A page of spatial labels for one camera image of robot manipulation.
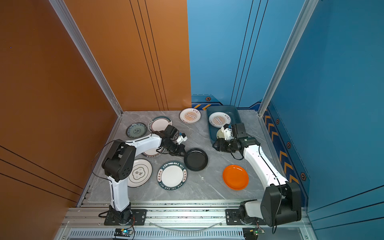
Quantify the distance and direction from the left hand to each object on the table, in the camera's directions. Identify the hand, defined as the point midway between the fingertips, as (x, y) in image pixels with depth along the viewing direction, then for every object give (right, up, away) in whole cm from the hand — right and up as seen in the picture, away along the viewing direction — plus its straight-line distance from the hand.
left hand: (187, 154), depth 92 cm
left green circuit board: (-28, -33, -21) cm, 48 cm away
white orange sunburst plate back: (0, +26, +25) cm, 36 cm away
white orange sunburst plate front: (+22, +23, +23) cm, 39 cm away
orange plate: (+28, -12, -7) cm, 31 cm away
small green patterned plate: (-39, +15, +17) cm, 45 cm away
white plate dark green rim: (-23, +19, +21) cm, 37 cm away
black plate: (+5, -3, -2) cm, 6 cm away
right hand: (+16, +7, -9) cm, 20 cm away
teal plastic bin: (+34, +30, +27) cm, 53 cm away
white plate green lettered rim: (-9, -12, -5) cm, 15 cm away
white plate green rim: (-22, +1, +3) cm, 22 cm away
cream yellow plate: (+23, +12, +13) cm, 29 cm away
